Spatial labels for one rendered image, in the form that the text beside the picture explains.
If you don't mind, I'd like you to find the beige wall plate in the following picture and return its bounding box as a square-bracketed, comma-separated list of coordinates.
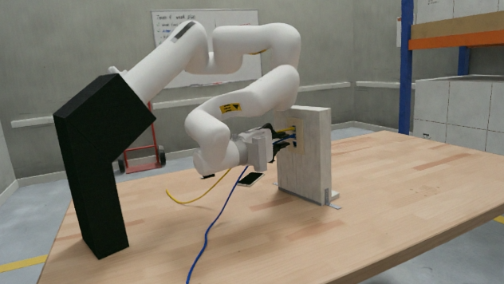
[286, 117, 305, 155]

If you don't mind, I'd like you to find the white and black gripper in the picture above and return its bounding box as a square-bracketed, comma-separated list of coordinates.
[237, 123, 290, 164]

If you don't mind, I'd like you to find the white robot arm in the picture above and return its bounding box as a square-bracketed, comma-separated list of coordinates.
[107, 21, 301, 176]

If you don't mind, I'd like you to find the black smartphone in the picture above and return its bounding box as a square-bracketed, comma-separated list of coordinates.
[237, 172, 265, 187]

